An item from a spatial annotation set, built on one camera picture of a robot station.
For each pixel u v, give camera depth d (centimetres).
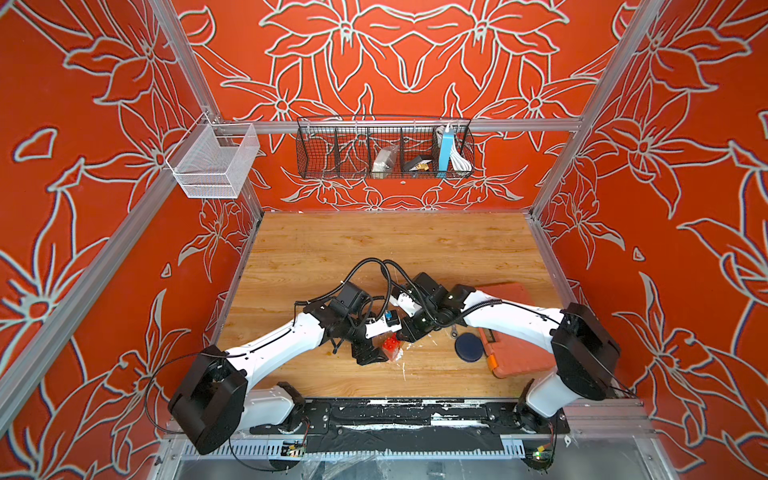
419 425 73
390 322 68
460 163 90
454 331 87
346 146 100
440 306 63
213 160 92
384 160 92
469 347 83
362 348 70
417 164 86
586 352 43
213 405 40
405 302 76
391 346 76
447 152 89
